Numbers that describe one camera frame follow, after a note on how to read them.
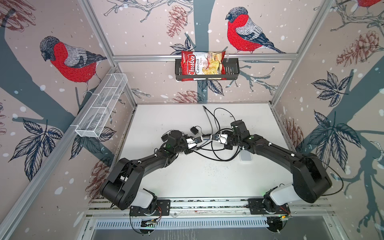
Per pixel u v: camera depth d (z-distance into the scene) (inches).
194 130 40.8
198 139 28.7
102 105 31.0
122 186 16.8
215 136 28.8
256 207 28.5
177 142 27.6
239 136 26.5
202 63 34.5
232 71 37.2
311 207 29.5
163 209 28.8
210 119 43.6
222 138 29.1
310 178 17.1
